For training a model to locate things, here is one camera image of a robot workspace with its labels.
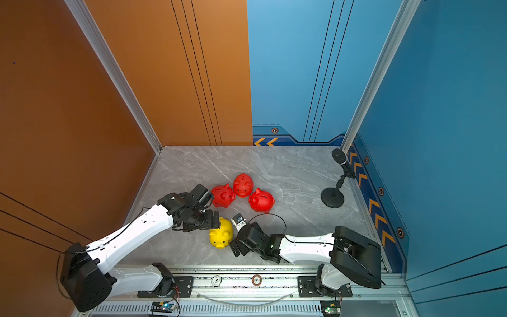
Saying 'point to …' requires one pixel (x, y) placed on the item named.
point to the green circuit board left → (163, 307)
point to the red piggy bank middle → (243, 185)
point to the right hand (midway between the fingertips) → (238, 235)
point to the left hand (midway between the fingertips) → (213, 222)
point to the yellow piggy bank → (220, 238)
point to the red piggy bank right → (261, 201)
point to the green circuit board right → (331, 308)
